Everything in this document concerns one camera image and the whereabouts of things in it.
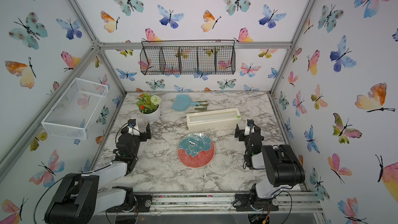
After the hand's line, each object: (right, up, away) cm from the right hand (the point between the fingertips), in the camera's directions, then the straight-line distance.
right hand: (248, 123), depth 90 cm
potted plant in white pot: (-58, +9, +1) cm, 58 cm away
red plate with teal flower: (-30, -16, 0) cm, 34 cm away
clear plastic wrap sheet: (-30, -16, 0) cm, 34 cm away
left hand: (-60, +1, -4) cm, 61 cm away
